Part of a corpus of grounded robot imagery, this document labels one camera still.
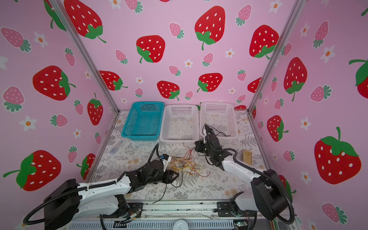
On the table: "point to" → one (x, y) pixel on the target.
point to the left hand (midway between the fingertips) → (178, 175)
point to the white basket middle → (179, 123)
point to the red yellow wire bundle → (187, 164)
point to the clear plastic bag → (116, 147)
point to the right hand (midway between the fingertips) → (194, 141)
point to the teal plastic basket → (144, 121)
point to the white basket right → (220, 117)
